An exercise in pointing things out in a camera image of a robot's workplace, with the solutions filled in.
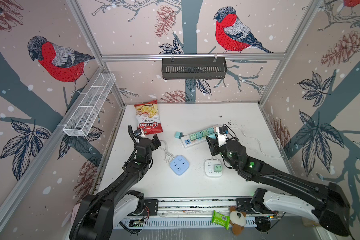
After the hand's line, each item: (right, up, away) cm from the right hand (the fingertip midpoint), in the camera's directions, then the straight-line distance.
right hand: (208, 138), depth 75 cm
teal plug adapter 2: (-16, -2, +25) cm, 30 cm away
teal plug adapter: (+2, +1, -2) cm, 3 cm away
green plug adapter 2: (+6, -17, +5) cm, 19 cm away
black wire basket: (-5, +45, +29) cm, 54 cm away
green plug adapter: (-7, -2, +18) cm, 20 cm away
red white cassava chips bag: (-39, +10, +32) cm, 51 cm away
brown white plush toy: (+12, -37, -7) cm, 39 cm away
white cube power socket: (+2, -19, +9) cm, 21 cm away
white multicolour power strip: (-11, -5, +21) cm, 24 cm away
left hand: (-32, -1, +10) cm, 34 cm away
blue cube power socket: (-15, -17, +11) cm, 26 cm away
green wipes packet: (+6, -38, -6) cm, 39 cm away
